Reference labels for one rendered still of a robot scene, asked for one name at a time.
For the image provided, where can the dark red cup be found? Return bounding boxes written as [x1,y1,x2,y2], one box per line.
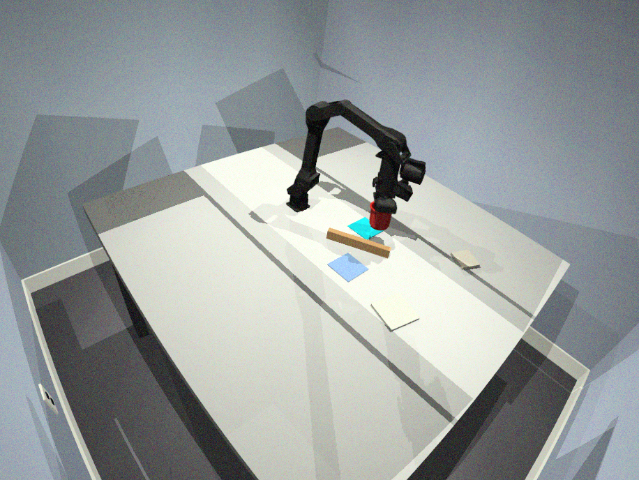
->
[369,201,392,230]

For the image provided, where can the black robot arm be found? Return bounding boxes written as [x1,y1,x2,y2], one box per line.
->
[286,99,426,212]

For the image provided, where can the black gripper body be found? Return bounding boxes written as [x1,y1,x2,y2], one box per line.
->
[373,172,398,214]

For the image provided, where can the brown wooden plank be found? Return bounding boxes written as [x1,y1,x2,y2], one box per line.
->
[326,228,391,259]

